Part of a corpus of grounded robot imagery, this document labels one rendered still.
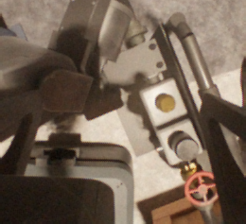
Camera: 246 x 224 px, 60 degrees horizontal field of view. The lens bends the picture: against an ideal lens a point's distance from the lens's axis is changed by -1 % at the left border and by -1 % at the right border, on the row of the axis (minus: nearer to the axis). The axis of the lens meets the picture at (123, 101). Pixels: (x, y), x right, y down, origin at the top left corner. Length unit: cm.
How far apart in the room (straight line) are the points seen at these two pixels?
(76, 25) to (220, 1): 85
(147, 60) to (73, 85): 13
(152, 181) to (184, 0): 78
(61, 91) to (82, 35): 6
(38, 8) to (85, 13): 80
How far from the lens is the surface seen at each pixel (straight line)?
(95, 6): 22
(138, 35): 47
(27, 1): 104
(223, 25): 101
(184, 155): 44
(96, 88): 23
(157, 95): 45
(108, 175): 73
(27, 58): 17
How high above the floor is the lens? 91
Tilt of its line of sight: 83 degrees down
